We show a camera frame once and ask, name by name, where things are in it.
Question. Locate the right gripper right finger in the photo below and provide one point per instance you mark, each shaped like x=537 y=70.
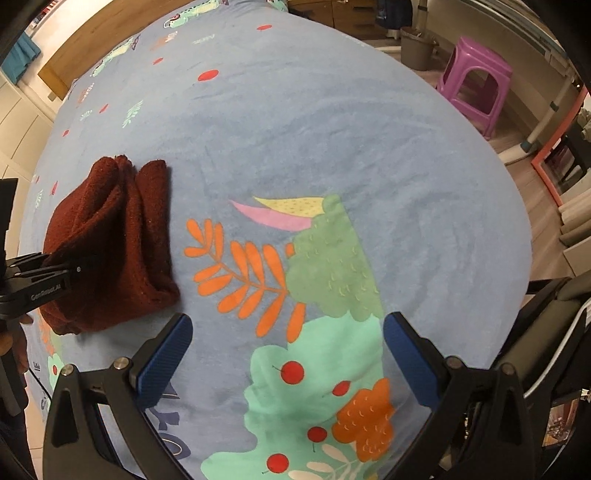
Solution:
x=478 y=427

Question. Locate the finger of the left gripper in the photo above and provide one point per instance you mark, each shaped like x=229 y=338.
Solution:
x=26 y=284

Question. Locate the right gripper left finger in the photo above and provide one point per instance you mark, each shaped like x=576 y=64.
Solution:
x=77 y=444

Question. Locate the dark red knit sweater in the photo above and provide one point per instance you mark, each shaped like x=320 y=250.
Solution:
x=113 y=233

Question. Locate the white wardrobe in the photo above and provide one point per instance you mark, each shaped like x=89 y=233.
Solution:
x=24 y=131

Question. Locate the wooden headboard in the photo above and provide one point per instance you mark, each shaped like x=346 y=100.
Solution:
x=102 y=32

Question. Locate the teal hanging cloth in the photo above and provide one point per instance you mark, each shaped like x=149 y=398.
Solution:
x=19 y=58

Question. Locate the blue patterned bed sheet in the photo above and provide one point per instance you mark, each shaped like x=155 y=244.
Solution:
x=317 y=185

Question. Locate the purple plastic stool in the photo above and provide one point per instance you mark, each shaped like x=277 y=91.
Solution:
x=476 y=82

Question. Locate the grey bucket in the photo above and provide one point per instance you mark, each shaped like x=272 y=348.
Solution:
x=417 y=48

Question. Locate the cardboard box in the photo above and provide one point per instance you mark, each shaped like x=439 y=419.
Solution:
x=353 y=17

